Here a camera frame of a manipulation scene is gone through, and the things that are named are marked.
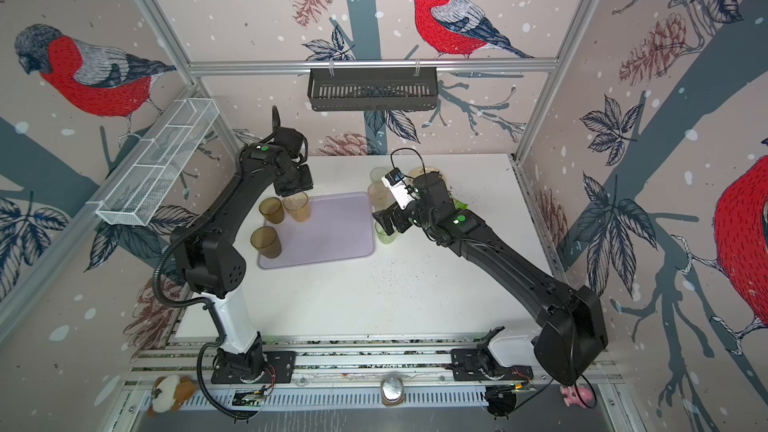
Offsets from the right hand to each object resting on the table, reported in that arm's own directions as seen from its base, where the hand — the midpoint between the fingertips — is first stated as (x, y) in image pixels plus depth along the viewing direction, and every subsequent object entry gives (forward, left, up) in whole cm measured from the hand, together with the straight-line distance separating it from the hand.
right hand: (386, 206), depth 78 cm
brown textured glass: (-1, +40, -20) cm, 45 cm away
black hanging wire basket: (+48, +20, +5) cm, 52 cm away
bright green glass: (-9, 0, +1) cm, 9 cm away
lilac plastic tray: (+8, +19, -24) cm, 32 cm away
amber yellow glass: (+12, +32, -17) cm, 38 cm away
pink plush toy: (-37, -45, -23) cm, 62 cm away
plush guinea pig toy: (-41, +49, -19) cm, 67 cm away
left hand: (+9, +25, -2) cm, 27 cm away
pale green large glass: (+15, +4, -15) cm, 21 cm away
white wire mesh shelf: (+6, +61, +10) cm, 62 cm away
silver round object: (-39, -3, -15) cm, 42 cm away
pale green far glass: (+26, +6, -15) cm, 31 cm away
